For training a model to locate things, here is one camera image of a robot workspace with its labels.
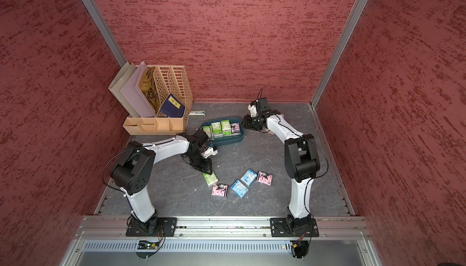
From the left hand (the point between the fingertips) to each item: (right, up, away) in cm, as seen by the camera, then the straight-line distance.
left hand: (207, 174), depth 88 cm
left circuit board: (-23, -24, -15) cm, 37 cm away
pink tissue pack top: (+14, +22, +16) cm, 30 cm away
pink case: (+30, +22, -4) cm, 38 cm away
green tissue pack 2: (-2, +22, +11) cm, 24 cm away
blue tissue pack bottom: (+16, -5, -5) cm, 18 cm away
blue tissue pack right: (+21, -1, -2) cm, 21 cm away
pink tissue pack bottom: (+7, -5, -6) cm, 10 cm away
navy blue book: (-24, +35, +18) cm, 46 cm away
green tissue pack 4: (+9, +23, +13) cm, 28 cm away
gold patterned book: (-35, +46, +13) cm, 59 cm away
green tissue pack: (+2, -1, -3) cm, 4 cm away
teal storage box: (+10, +16, +9) cm, 21 cm away
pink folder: (-39, +41, +5) cm, 57 cm away
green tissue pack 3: (+3, +22, +13) cm, 25 cm away
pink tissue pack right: (+28, -1, -2) cm, 29 cm away
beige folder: (-44, +45, 0) cm, 63 cm away
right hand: (+19, +24, +8) cm, 31 cm away
